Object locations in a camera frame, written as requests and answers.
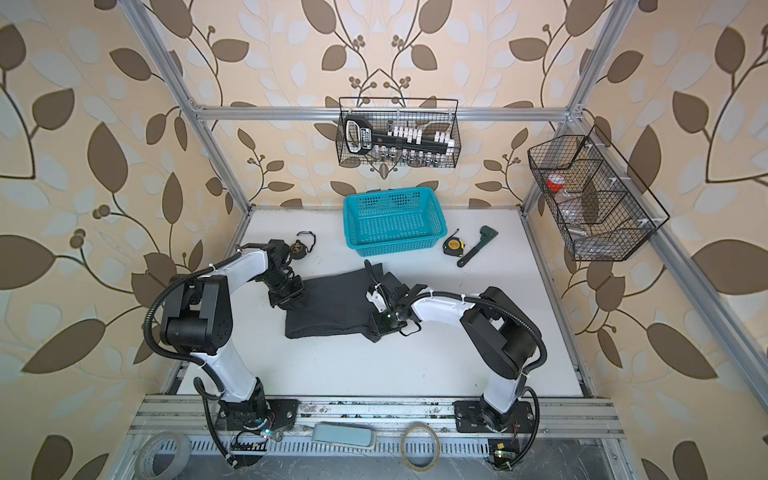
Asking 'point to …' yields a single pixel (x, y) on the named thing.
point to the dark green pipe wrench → (486, 234)
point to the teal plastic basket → (393, 220)
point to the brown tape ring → (403, 446)
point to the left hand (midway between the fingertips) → (305, 301)
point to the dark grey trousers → (336, 303)
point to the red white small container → (555, 182)
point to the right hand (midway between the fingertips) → (373, 332)
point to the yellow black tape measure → (453, 246)
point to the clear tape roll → (144, 457)
